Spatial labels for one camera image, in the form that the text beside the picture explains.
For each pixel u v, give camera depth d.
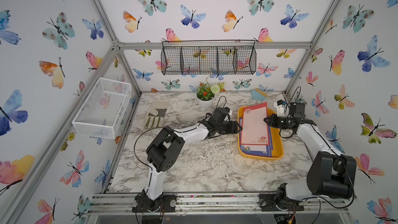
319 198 0.49
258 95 1.19
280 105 0.79
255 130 0.95
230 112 0.86
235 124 0.81
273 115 0.77
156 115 1.07
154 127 1.01
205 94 1.00
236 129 0.80
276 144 0.91
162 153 0.51
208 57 0.98
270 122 0.77
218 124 0.74
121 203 0.76
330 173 0.43
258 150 0.89
